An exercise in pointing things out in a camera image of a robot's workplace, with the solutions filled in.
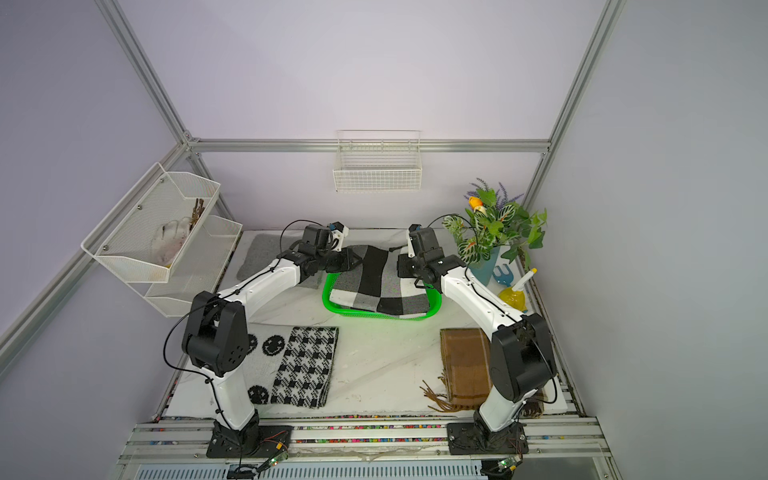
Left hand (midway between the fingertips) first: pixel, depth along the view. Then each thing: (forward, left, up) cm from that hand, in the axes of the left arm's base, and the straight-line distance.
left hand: (360, 261), depth 92 cm
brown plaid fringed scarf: (-31, -31, -13) cm, 46 cm away
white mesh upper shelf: (-5, +54, +16) cm, 56 cm away
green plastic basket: (-13, -23, -6) cm, 27 cm away
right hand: (-3, -14, +1) cm, 14 cm away
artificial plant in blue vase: (-4, -36, +19) cm, 41 cm away
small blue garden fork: (+4, -51, -13) cm, 53 cm away
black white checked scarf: (-7, -5, -2) cm, 9 cm away
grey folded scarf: (+16, +39, -12) cm, 44 cm away
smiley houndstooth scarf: (-29, +18, -11) cm, 36 cm away
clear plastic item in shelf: (-4, +50, +15) cm, 52 cm away
